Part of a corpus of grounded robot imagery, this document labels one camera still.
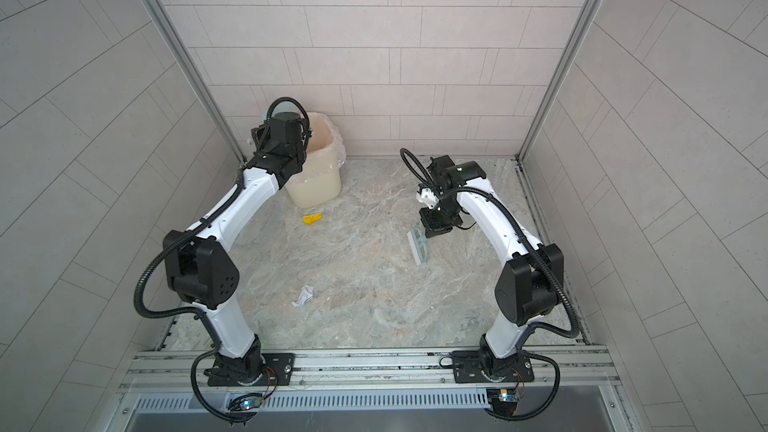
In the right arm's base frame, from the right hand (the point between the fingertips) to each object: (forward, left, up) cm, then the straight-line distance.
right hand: (426, 232), depth 79 cm
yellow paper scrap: (+15, +36, -11) cm, 41 cm away
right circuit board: (-36, -14, -16) cm, 42 cm away
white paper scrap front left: (-9, +35, -13) cm, 38 cm away
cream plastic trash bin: (+20, +32, -1) cm, 38 cm away
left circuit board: (-33, +44, -12) cm, 56 cm away
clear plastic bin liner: (+18, +30, +4) cm, 35 cm away
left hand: (+24, +44, +21) cm, 54 cm away
